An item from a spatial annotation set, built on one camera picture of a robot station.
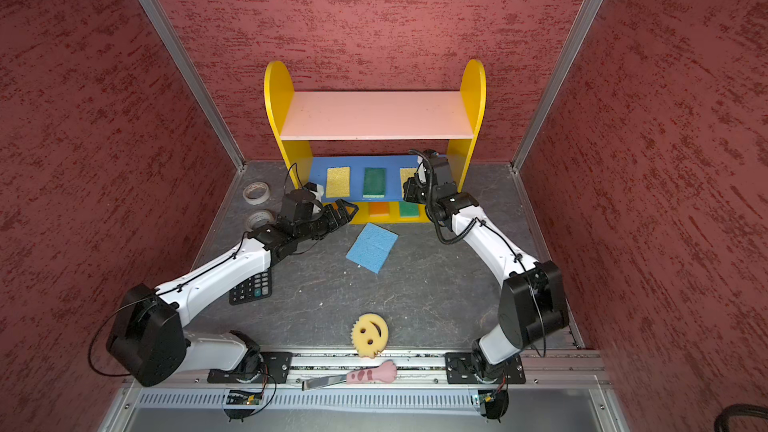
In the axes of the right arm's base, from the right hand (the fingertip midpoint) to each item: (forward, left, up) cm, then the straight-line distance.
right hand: (402, 190), depth 85 cm
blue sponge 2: (-6, +10, -20) cm, 23 cm away
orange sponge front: (+7, +7, -18) cm, 21 cm away
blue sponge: (-14, +9, -21) cm, 26 cm away
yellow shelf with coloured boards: (+35, +1, -19) cm, 40 cm away
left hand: (-8, +15, -3) cm, 17 cm away
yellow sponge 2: (-7, -3, +8) cm, 11 cm away
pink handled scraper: (-43, +7, -19) cm, 48 cm away
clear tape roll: (+17, +55, -20) cm, 61 cm away
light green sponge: (+7, -3, -19) cm, 20 cm away
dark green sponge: (+9, +9, -6) cm, 13 cm away
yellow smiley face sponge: (-34, +10, -19) cm, 40 cm away
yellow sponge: (+9, +20, -6) cm, 23 cm away
